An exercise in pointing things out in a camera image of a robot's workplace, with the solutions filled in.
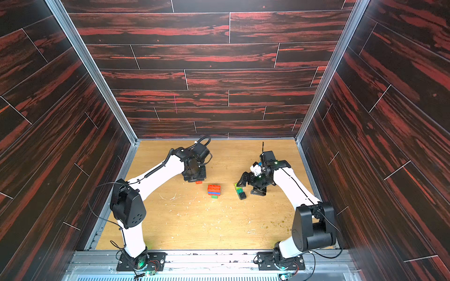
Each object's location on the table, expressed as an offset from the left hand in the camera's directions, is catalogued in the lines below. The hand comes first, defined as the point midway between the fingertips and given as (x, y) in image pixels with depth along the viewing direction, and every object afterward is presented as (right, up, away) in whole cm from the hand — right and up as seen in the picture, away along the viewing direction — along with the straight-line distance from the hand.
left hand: (203, 179), depth 87 cm
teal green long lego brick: (+19, -7, +8) cm, 22 cm away
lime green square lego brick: (+17, -5, +6) cm, 19 cm away
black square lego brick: (+19, -8, +6) cm, 21 cm away
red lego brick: (+5, -4, -1) cm, 7 cm away
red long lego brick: (+5, -9, +7) cm, 13 cm away
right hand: (+22, -4, -2) cm, 23 cm away
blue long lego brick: (+4, -9, +9) cm, 13 cm away
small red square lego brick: (-2, -1, -2) cm, 3 cm away
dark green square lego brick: (+5, -10, +7) cm, 13 cm away
